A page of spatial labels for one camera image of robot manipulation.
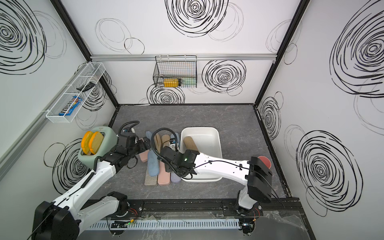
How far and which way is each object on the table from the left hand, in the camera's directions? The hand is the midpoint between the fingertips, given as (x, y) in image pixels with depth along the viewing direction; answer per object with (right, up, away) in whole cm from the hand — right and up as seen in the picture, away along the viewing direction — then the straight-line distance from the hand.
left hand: (143, 142), depth 84 cm
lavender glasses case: (+19, -19, -3) cm, 27 cm away
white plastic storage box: (+39, -2, +16) cm, 42 cm away
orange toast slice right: (-22, +2, -9) cm, 23 cm away
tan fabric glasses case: (+26, -2, +10) cm, 28 cm away
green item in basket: (+26, +35, +4) cm, 43 cm away
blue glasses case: (+6, -11, -1) cm, 12 cm away
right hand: (+17, -8, -8) cm, 21 cm away
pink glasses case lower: (+12, -19, -3) cm, 23 cm away
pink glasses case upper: (0, -8, +3) cm, 9 cm away
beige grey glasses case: (+5, -20, -4) cm, 21 cm away
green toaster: (-19, +2, 0) cm, 19 cm away
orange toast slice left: (-25, +2, -10) cm, 27 cm away
